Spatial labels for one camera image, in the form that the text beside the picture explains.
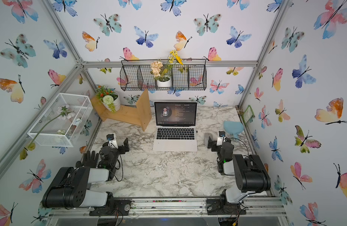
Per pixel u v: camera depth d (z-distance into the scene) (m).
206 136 1.02
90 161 0.87
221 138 0.79
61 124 0.72
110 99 0.95
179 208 0.75
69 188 0.44
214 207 0.73
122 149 0.81
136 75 0.98
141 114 1.08
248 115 1.11
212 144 0.84
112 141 0.77
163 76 0.88
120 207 0.74
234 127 1.09
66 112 0.74
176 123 1.07
